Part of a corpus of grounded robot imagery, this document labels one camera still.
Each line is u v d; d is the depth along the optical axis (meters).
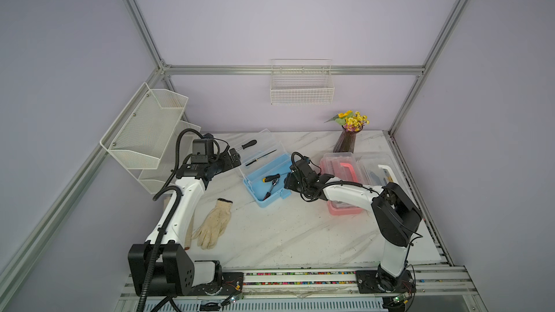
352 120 0.91
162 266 0.40
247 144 0.99
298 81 0.96
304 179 0.70
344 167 0.91
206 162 0.61
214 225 0.87
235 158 0.75
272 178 0.99
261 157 0.99
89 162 0.58
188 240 0.84
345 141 1.01
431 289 0.74
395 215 0.48
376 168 0.93
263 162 1.01
